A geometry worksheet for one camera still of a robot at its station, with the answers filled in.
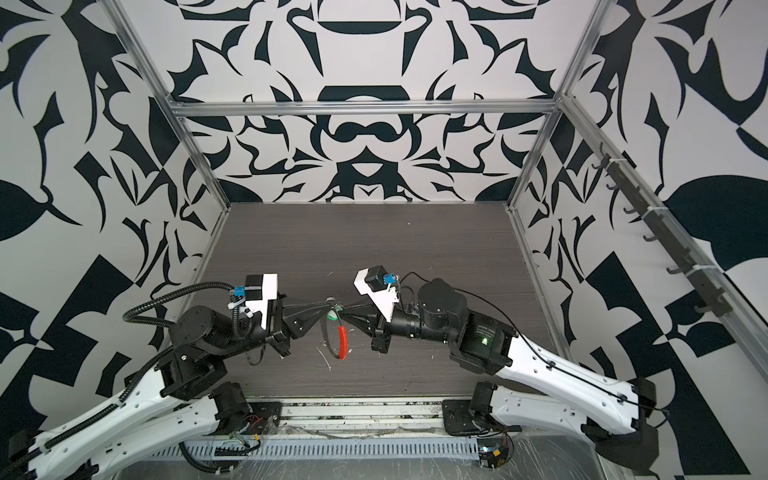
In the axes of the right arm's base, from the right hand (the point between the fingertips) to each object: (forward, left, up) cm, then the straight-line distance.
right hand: (342, 314), depth 54 cm
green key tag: (0, +2, -1) cm, 2 cm away
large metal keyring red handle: (-4, 0, -1) cm, 4 cm away
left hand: (0, +2, +4) cm, 5 cm away
